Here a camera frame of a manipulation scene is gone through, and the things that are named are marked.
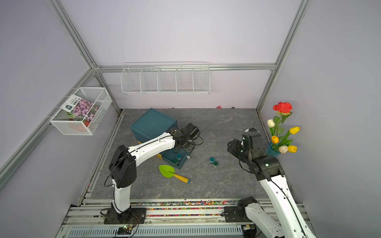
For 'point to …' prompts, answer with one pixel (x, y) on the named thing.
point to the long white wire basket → (165, 78)
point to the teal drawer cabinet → (153, 123)
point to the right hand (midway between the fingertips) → (230, 143)
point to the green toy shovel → (168, 171)
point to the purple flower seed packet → (78, 107)
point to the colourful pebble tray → (184, 208)
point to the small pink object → (219, 107)
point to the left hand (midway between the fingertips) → (188, 145)
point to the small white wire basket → (61, 121)
